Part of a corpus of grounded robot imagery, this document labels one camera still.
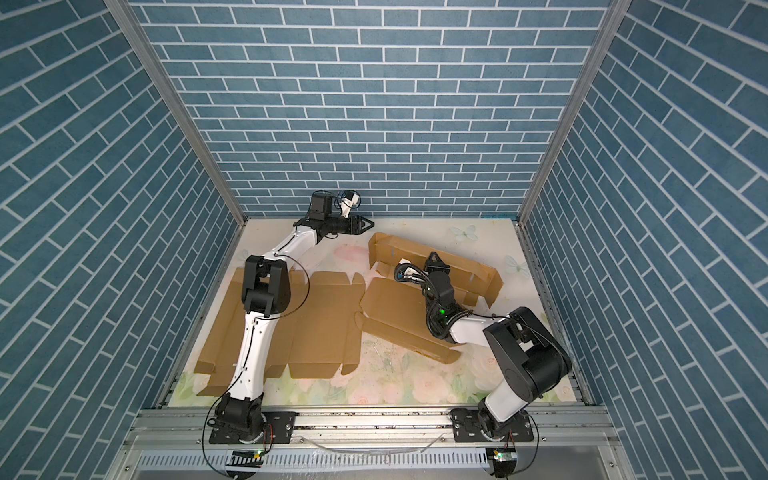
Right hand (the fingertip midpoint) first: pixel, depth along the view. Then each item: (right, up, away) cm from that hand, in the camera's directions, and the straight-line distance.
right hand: (438, 248), depth 87 cm
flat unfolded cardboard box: (-36, -27, +1) cm, 45 cm away
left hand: (-22, +9, +17) cm, 30 cm away
